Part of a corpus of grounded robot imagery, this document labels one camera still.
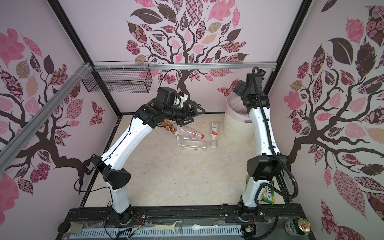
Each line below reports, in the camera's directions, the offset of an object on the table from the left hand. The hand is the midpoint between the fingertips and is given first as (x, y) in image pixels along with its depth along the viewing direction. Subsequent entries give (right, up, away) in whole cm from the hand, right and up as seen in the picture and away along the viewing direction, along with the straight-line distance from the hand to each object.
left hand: (199, 117), depth 68 cm
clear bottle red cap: (-8, -8, +36) cm, 38 cm away
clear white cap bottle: (-7, -13, +33) cm, 36 cm away
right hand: (+26, +18, +9) cm, 33 cm away
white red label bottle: (+11, -14, +35) cm, 39 cm away
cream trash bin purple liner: (+25, -4, +23) cm, 34 cm away
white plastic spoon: (-1, -53, +3) cm, 54 cm away
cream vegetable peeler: (-13, -53, +2) cm, 54 cm away
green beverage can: (+42, -47, -6) cm, 63 cm away
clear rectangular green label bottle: (-4, -17, +32) cm, 37 cm away
